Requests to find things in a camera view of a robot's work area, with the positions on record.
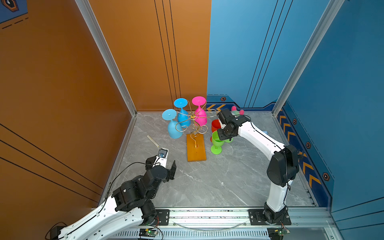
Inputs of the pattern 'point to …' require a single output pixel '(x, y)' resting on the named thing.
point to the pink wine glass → (200, 116)
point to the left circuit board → (147, 232)
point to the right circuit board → (276, 233)
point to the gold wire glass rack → (192, 121)
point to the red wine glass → (215, 125)
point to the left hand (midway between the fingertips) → (166, 158)
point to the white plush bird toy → (234, 111)
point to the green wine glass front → (216, 148)
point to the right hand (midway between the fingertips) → (221, 135)
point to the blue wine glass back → (183, 116)
